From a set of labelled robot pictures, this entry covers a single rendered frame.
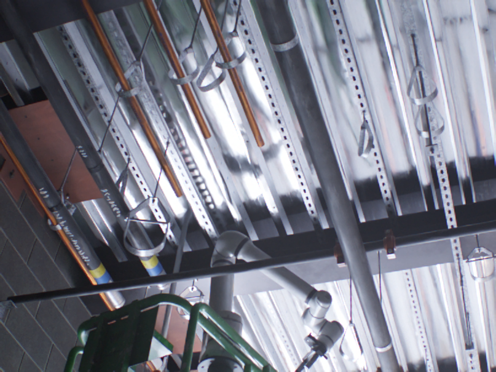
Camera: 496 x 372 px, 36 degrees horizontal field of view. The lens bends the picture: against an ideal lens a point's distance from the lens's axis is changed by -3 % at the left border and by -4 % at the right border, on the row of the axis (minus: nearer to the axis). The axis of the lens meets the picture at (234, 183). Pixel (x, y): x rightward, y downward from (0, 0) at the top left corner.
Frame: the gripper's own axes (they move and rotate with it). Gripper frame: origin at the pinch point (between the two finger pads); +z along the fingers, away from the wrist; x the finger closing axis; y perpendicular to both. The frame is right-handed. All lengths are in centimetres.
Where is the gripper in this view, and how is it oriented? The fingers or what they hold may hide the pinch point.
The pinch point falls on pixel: (302, 369)
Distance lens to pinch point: 374.7
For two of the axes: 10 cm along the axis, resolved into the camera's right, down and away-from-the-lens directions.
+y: 7.0, 7.0, -1.0
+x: -3.9, 5.0, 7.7
